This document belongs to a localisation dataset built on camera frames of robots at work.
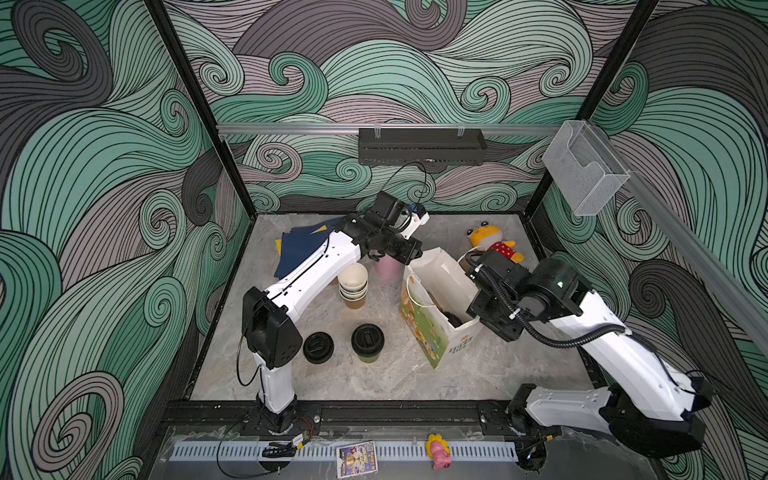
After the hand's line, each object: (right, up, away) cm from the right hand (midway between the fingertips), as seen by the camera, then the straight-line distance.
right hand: (473, 320), depth 64 cm
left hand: (-9, +14, +12) cm, 21 cm away
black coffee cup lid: (-24, -8, +10) cm, 27 cm away
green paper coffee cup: (-23, -15, +15) cm, 31 cm away
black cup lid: (-4, 0, +1) cm, 4 cm away
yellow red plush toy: (+19, +19, +42) cm, 50 cm away
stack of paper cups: (-28, +4, +22) cm, 36 cm away
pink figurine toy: (-7, -31, +3) cm, 32 cm away
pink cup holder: (-17, +8, +34) cm, 39 cm away
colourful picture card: (-26, -33, +2) cm, 42 cm away
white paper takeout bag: (-8, +3, +1) cm, 9 cm away
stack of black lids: (-38, -14, +20) cm, 45 cm away
